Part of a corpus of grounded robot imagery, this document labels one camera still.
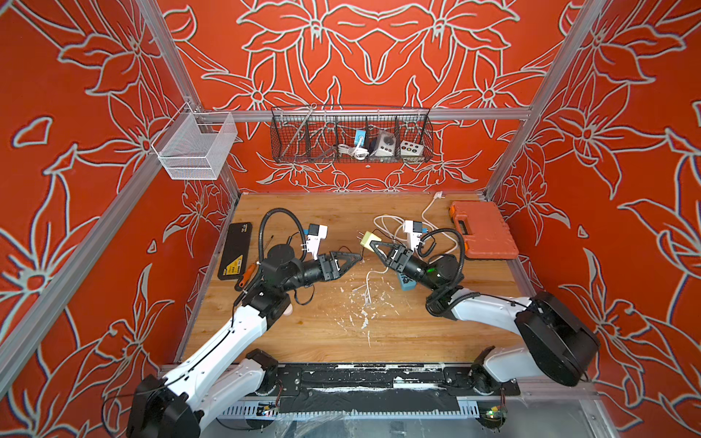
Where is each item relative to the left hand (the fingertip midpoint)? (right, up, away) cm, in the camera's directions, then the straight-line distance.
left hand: (356, 260), depth 66 cm
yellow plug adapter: (+3, +5, +2) cm, 6 cm away
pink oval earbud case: (-21, -20, +19) cm, 35 cm away
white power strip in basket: (+11, +35, +25) cm, 44 cm away
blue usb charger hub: (+14, -7, +3) cm, 16 cm away
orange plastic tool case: (+51, +5, +34) cm, 61 cm away
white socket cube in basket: (+19, +35, +28) cm, 49 cm away
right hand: (+3, +2, 0) cm, 4 cm away
